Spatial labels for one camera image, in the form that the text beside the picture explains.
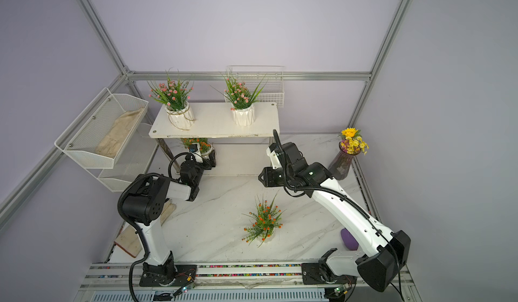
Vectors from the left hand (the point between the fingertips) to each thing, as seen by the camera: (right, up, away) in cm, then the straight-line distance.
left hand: (206, 152), depth 99 cm
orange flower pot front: (+30, -26, -26) cm, 47 cm away
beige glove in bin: (-30, +3, -23) cm, 38 cm away
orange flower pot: (+2, +2, -8) cm, 9 cm away
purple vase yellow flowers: (+66, +3, -15) cm, 68 cm away
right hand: (+29, -11, -25) cm, 40 cm away
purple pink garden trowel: (+65, -38, -17) cm, 77 cm away
